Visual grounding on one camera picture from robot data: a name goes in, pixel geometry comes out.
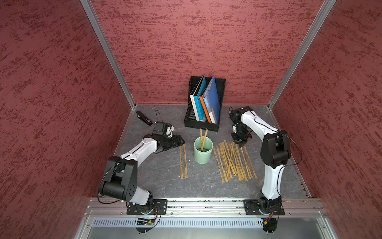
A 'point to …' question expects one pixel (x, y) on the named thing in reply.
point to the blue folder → (211, 94)
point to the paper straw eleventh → (234, 174)
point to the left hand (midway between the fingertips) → (178, 145)
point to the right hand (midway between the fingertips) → (242, 147)
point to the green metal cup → (204, 157)
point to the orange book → (202, 99)
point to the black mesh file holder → (190, 119)
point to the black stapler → (142, 117)
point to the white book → (193, 100)
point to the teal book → (198, 105)
